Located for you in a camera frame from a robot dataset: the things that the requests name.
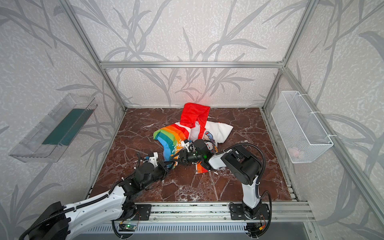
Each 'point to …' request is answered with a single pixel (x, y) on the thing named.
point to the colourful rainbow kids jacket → (194, 125)
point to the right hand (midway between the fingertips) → (173, 156)
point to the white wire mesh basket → (299, 130)
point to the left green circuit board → (130, 227)
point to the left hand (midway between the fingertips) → (178, 158)
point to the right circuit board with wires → (254, 229)
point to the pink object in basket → (293, 152)
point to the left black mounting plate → (144, 211)
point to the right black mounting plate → (238, 213)
